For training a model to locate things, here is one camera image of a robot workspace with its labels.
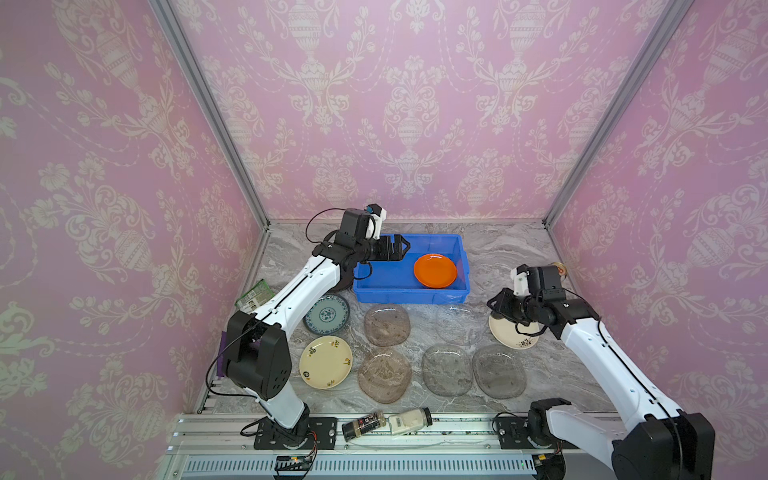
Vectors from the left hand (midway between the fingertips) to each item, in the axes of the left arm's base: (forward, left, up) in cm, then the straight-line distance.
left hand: (398, 246), depth 83 cm
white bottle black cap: (-39, -4, -20) cm, 45 cm away
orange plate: (+7, -13, -21) cm, 26 cm away
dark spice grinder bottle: (-40, +8, -21) cm, 46 cm away
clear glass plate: (-12, -21, -23) cm, 33 cm away
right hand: (-12, -26, -9) cm, 30 cm away
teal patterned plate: (-10, +21, -23) cm, 33 cm away
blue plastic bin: (+3, +1, -22) cm, 23 cm away
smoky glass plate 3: (-26, -29, -23) cm, 45 cm away
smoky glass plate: (-12, +3, -24) cm, 27 cm away
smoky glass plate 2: (-28, +3, -24) cm, 37 cm away
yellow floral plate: (-24, +20, -24) cm, 40 cm away
